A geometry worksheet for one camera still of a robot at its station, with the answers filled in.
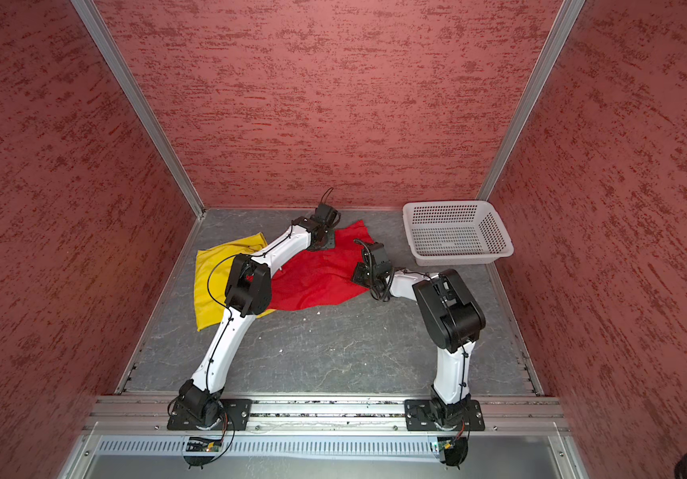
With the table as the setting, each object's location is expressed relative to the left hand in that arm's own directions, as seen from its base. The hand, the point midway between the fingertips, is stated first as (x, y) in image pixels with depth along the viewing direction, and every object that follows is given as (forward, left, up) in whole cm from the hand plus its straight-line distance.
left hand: (325, 245), depth 107 cm
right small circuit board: (-60, -34, -4) cm, 69 cm away
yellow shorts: (-17, +37, +1) cm, 40 cm away
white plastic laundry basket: (+8, -50, -1) cm, 51 cm away
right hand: (-14, -10, 0) cm, 17 cm away
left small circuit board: (-61, +26, -4) cm, 66 cm away
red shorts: (-13, 0, 0) cm, 13 cm away
